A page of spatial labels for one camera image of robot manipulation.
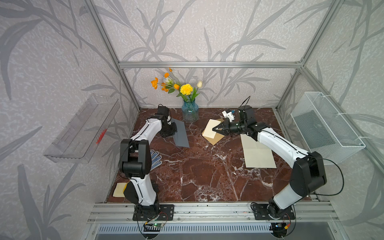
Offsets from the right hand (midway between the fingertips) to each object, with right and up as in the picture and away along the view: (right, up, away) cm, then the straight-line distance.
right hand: (212, 129), depth 78 cm
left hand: (-22, -2, +17) cm, 28 cm away
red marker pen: (-50, -2, -12) cm, 51 cm away
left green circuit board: (-29, -47, -6) cm, 56 cm away
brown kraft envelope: (+5, +5, +2) cm, 7 cm away
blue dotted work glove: (-34, -19, +14) cm, 42 cm away
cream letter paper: (-2, -2, +2) cm, 3 cm away
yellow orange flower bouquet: (-28, +29, +24) cm, 47 cm away
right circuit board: (+32, -49, -6) cm, 58 cm away
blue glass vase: (-13, +11, +27) cm, 32 cm away
